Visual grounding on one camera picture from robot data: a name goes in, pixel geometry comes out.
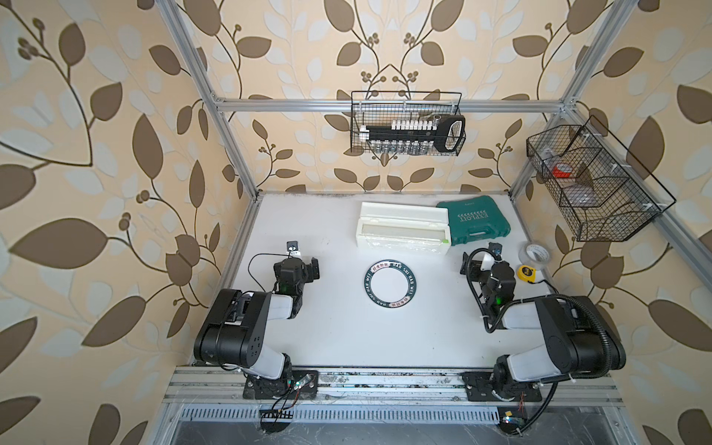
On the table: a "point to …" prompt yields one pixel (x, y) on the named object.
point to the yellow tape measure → (527, 273)
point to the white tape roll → (534, 254)
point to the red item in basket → (562, 171)
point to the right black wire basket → (603, 192)
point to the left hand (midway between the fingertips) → (295, 258)
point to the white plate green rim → (390, 283)
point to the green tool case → (475, 218)
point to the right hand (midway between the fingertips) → (480, 255)
